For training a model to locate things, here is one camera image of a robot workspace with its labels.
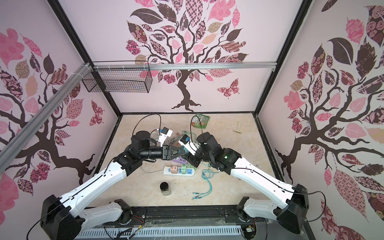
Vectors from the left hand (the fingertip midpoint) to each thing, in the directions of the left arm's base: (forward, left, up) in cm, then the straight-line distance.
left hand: (183, 155), depth 67 cm
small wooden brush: (+36, -39, -25) cm, 59 cm away
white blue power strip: (+1, -2, -23) cm, 23 cm away
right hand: (+4, -1, -1) cm, 4 cm away
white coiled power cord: (+6, +13, +7) cm, 16 cm away
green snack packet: (+45, -10, -26) cm, 52 cm away
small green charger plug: (+1, +1, -19) cm, 19 cm away
